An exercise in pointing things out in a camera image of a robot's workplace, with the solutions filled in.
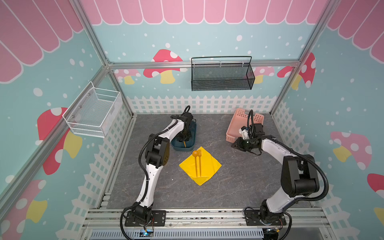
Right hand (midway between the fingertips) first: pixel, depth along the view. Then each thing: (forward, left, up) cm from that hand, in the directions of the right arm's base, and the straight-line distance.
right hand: (232, 145), depth 92 cm
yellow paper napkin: (-10, +15, -8) cm, 19 cm away
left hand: (+8, +30, -7) cm, 32 cm away
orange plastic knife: (+6, +31, -8) cm, 32 cm away
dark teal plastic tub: (+5, +35, -9) cm, 36 cm away
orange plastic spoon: (-2, +23, -8) cm, 25 cm away
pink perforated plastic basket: (+26, -10, -6) cm, 29 cm away
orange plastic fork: (-3, +20, -8) cm, 22 cm away
